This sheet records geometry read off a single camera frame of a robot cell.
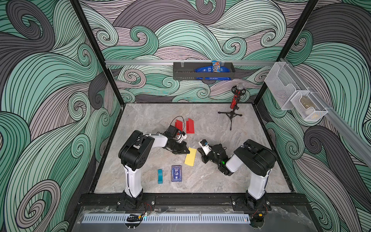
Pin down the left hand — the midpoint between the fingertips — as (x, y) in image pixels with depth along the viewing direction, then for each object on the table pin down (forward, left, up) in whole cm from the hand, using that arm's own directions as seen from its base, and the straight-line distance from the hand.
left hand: (189, 151), depth 92 cm
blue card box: (-14, +8, +1) cm, 17 cm away
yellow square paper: (-3, -1, -2) cm, 4 cm away
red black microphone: (+34, -33, +23) cm, 53 cm away
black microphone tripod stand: (+28, -33, +4) cm, 43 cm away
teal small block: (-16, +17, -1) cm, 23 cm away
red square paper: (+22, +7, 0) cm, 23 cm away
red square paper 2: (+21, -1, -2) cm, 21 cm away
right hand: (+3, -7, -1) cm, 8 cm away
